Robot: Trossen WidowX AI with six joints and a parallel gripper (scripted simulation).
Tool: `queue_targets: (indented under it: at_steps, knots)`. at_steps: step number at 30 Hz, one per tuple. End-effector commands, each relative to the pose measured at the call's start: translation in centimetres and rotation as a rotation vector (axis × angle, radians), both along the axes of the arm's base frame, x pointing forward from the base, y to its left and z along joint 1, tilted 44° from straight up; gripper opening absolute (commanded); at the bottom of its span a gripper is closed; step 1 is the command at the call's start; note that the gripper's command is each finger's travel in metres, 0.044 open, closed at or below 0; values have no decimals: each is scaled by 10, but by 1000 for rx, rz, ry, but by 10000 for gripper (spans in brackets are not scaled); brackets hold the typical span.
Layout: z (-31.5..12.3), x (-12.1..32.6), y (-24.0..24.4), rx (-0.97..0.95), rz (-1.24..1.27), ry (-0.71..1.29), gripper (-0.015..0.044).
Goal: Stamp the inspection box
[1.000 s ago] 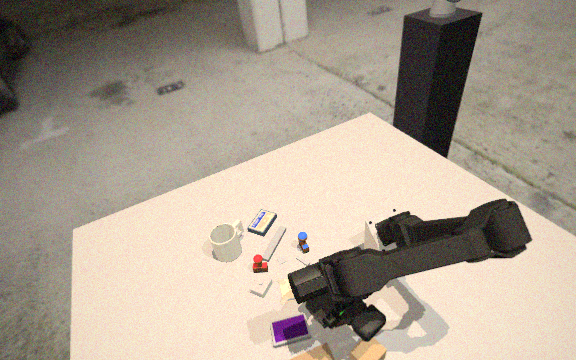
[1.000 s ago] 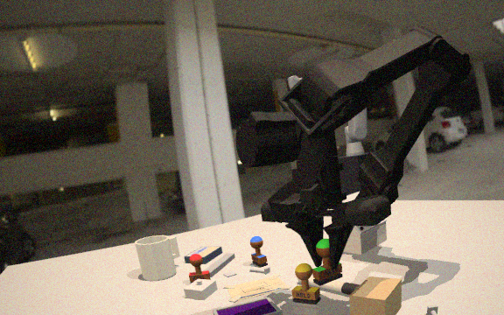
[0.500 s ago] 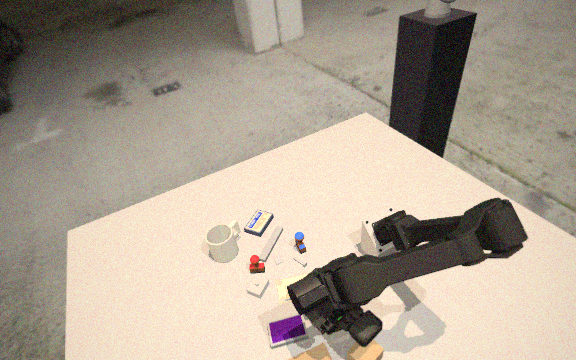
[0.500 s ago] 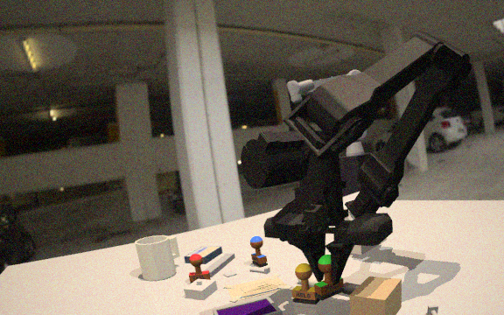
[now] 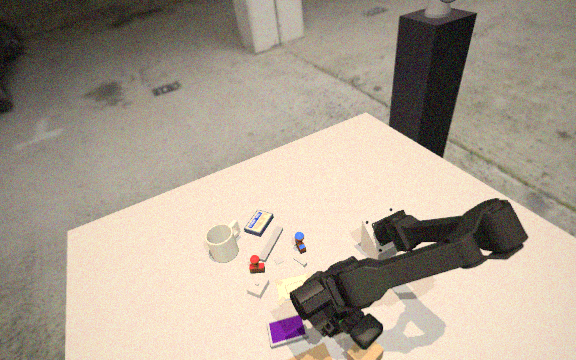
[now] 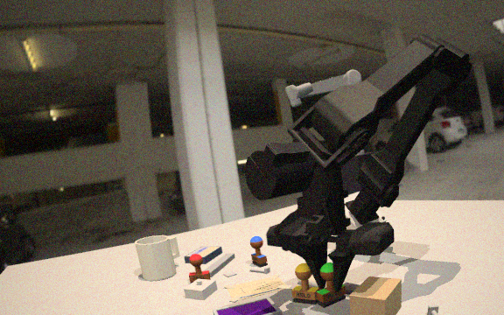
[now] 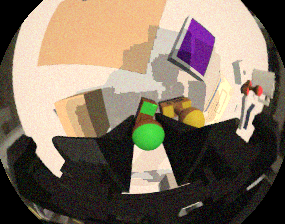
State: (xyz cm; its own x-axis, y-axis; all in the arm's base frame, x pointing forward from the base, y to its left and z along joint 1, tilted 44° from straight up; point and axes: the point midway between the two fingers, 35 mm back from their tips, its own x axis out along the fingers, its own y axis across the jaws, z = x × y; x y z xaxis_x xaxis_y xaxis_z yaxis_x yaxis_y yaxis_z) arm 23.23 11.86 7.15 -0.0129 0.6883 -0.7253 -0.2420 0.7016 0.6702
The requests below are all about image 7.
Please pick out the cream paper card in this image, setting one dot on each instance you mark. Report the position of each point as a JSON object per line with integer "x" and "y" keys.
{"x": 218, "y": 100}

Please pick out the rubber stamp with red knob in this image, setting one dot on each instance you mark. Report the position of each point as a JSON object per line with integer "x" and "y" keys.
{"x": 246, "y": 87}

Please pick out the purple ink pad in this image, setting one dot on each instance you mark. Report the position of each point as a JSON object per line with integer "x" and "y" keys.
{"x": 194, "y": 48}

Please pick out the wooden stamp with green knob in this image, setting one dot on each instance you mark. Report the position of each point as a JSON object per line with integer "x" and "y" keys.
{"x": 147, "y": 133}

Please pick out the wooden rubber stamp with yellow knob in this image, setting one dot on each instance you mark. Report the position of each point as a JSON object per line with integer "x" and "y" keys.
{"x": 181, "y": 106}

